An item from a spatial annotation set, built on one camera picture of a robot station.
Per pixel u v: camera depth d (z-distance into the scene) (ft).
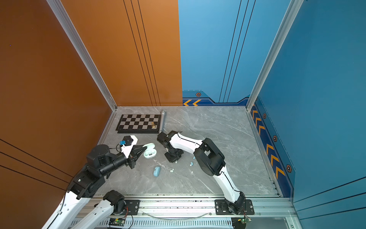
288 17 2.40
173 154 2.59
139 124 3.45
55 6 2.28
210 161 1.77
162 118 3.60
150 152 2.15
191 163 2.89
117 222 2.37
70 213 1.40
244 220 2.29
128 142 1.73
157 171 2.72
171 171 2.78
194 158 1.77
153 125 3.36
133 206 2.43
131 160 1.85
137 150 2.03
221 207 2.37
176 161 2.88
